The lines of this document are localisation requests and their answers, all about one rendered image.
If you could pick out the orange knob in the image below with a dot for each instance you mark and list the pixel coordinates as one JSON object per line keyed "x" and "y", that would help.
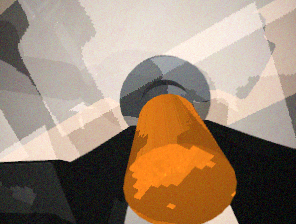
{"x": 176, "y": 173}

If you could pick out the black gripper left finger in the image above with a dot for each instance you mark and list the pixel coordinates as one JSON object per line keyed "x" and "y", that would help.
{"x": 86, "y": 190}

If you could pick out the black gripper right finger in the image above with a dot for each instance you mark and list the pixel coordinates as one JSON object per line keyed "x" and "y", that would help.
{"x": 265, "y": 173}

